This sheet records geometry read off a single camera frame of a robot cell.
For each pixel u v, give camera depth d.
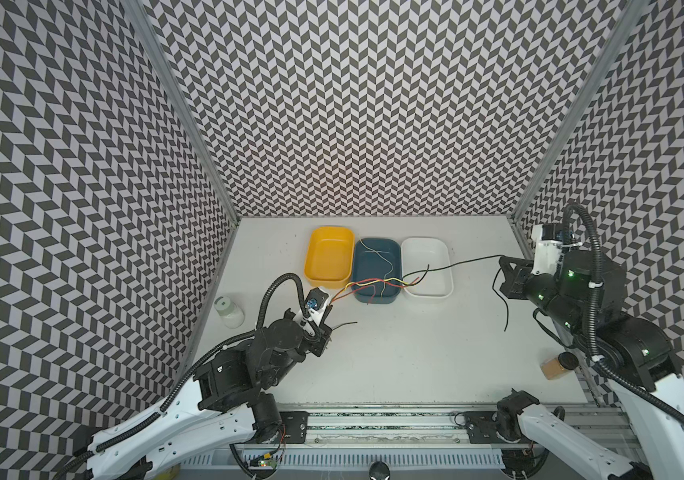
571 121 0.87
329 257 1.05
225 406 0.44
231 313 0.88
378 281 0.59
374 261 1.07
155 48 0.77
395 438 0.72
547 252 0.50
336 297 0.63
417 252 1.04
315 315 0.52
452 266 0.60
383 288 0.96
